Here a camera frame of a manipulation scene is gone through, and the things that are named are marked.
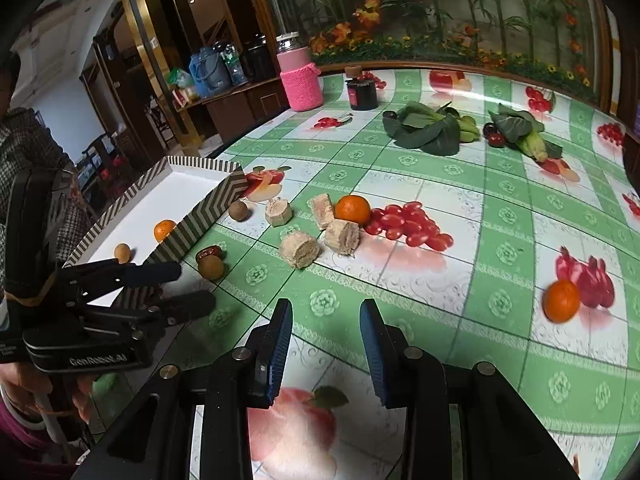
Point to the pink knit-sleeved bottle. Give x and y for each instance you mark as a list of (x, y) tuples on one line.
[(299, 75)]

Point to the clear plastic water bottle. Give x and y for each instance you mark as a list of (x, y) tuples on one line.
[(232, 59)]

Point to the beige sugarcane piece back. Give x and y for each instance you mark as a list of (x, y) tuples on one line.
[(322, 210)]

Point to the orange tangerine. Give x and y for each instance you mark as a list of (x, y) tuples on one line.
[(561, 301), (353, 208), (163, 229)]

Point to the orange tangerine by grapes print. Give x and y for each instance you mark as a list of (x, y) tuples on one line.
[(353, 208)]

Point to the red jujube date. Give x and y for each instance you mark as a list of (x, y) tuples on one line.
[(212, 250)]

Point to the beige sugarcane piece front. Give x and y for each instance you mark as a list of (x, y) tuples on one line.
[(298, 249)]

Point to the wooden sideboard cabinet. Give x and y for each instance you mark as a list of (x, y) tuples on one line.
[(235, 112)]

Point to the corn cob with leaves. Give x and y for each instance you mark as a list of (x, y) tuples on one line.
[(523, 130)]

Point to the brown cork lid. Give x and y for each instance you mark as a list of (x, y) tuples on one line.
[(353, 71)]

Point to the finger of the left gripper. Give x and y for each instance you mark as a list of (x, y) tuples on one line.
[(154, 317), (93, 280)]

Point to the blue water jug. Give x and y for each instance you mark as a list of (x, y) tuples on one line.
[(209, 73)]

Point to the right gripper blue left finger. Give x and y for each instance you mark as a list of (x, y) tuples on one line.
[(243, 378)]

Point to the green bananas toy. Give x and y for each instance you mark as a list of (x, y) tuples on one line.
[(468, 129)]

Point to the white striped-edge tray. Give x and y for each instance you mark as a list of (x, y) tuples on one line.
[(193, 191)]

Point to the dark green leafy vegetable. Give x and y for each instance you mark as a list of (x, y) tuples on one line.
[(419, 127)]

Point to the dark red cherries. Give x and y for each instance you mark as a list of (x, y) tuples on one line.
[(493, 136)]

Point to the person's left hand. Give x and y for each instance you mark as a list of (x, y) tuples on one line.
[(22, 381)]

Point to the brown kiwi-like round fruit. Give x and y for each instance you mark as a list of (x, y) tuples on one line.
[(238, 211)]

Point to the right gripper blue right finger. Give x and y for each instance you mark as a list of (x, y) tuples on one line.
[(405, 376)]

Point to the beige sugarcane piece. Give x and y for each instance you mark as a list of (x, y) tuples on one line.
[(342, 236), (322, 210), (298, 249), (278, 212)]

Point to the dark jar with red label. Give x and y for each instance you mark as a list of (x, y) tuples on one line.
[(362, 94)]

